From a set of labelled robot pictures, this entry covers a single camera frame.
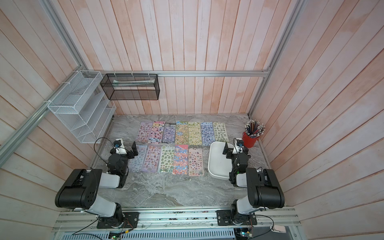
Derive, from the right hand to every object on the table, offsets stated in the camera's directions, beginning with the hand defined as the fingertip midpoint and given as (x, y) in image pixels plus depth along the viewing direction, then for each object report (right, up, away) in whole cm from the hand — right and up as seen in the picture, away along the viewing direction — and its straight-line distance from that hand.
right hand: (234, 142), depth 90 cm
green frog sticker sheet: (-4, +6, +20) cm, 21 cm away
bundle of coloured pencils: (+14, +8, +5) cm, 17 cm away
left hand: (-66, -1, 0) cm, 66 cm away
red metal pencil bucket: (+10, 0, +3) cm, 11 cm away
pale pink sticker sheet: (-62, +5, +20) cm, 65 cm away
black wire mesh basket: (-69, +38, +14) cm, 80 cm away
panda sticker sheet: (-34, +2, +17) cm, 37 cm away
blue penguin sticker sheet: (-14, +3, +17) cm, 22 cm away
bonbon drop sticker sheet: (-24, -13, +5) cm, 28 cm away
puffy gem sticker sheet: (-43, +5, +20) cm, 48 cm away
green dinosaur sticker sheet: (-42, -11, +5) cm, 44 cm away
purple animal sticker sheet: (-53, -11, +5) cm, 54 cm away
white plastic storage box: (-9, -15, -2) cm, 18 cm away
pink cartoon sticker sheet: (-53, +5, +19) cm, 56 cm away
